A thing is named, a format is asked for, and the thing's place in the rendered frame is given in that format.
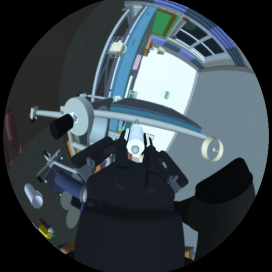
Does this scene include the wire basket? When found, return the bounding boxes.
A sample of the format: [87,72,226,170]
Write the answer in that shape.
[108,36,127,57]

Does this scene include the window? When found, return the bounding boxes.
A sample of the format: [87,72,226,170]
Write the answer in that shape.
[166,15,231,65]

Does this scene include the blue bed with grey rails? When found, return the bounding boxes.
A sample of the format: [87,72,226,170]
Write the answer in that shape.
[91,4,159,103]

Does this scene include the maroon chair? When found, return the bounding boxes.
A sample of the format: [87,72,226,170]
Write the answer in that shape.
[3,110,23,169]

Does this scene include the black release knob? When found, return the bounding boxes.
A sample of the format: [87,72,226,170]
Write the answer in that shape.
[49,113,76,140]

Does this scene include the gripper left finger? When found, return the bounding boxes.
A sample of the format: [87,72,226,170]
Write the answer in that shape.
[71,129,131,181]

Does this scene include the wooden box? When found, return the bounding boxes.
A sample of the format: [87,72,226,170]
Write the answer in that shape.
[183,246,195,262]

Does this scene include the green notice board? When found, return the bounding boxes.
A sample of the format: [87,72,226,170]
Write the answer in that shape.
[150,8,181,39]

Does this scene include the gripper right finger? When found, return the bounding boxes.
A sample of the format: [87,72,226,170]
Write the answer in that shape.
[141,132,190,194]

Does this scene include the navy blue cylinder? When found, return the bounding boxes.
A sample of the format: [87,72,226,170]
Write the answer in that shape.
[51,168,86,200]

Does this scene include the grey brake lever black tips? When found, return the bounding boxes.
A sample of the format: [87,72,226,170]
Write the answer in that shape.
[36,149,63,184]

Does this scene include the blue padded panel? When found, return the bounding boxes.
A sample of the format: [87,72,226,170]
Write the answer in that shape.
[108,97,203,131]

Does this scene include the grey commode chair frame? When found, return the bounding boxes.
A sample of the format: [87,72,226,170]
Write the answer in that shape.
[67,92,123,171]

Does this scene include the cream wheel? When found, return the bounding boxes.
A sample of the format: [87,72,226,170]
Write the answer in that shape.
[200,135,224,163]

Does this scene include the white cylindrical handle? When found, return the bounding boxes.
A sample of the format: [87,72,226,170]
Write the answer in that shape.
[126,123,146,155]

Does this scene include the wooden locker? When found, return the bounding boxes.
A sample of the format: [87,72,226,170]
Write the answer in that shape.
[143,37,154,57]

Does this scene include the white cylinder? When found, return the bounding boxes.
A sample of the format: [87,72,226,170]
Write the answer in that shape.
[23,183,44,210]

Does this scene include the grey bolted plate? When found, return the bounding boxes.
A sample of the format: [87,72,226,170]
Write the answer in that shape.
[42,155,66,196]

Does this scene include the long grey tube bar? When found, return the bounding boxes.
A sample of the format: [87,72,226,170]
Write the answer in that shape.
[29,106,209,141]

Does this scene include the wooden furniture corner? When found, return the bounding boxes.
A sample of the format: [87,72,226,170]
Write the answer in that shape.
[55,238,77,255]

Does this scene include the cream container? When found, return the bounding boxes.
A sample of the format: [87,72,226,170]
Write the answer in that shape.
[109,41,128,56]

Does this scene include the brown cylinder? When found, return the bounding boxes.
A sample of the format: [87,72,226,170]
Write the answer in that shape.
[38,217,54,234]

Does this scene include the yellow cylinder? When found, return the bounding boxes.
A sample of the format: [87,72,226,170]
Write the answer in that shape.
[38,225,53,240]

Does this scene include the grey round ratchet disc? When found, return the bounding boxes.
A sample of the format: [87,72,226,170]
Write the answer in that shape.
[60,96,95,137]

